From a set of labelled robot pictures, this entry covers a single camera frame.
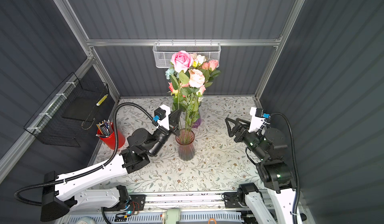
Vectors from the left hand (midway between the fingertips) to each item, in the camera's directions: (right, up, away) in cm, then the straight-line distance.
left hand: (180, 109), depth 59 cm
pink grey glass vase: (0, -27, +34) cm, 44 cm away
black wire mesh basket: (-56, -1, +13) cm, 57 cm away
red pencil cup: (-42, -18, +24) cm, 51 cm away
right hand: (+21, -5, +1) cm, 22 cm away
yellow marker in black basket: (-46, +5, +23) cm, 51 cm away
